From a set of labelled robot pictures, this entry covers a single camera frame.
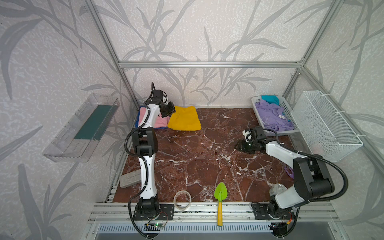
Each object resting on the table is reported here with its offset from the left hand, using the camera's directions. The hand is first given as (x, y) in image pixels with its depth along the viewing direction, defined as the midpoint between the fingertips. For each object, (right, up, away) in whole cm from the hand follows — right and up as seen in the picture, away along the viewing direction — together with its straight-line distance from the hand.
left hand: (177, 105), depth 103 cm
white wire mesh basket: (+71, -16, -39) cm, 83 cm away
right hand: (+39, -25, -10) cm, 47 cm away
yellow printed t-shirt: (+4, -9, +7) cm, 12 cm away
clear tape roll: (+3, -53, -27) cm, 59 cm away
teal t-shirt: (+69, +6, +10) cm, 70 cm away
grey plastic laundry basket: (+79, +4, +12) cm, 80 cm away
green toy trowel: (+27, -49, -25) cm, 61 cm away
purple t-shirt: (+69, -9, +6) cm, 69 cm away
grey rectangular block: (-23, -43, -20) cm, 53 cm away
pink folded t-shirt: (-13, -12, +6) cm, 19 cm away
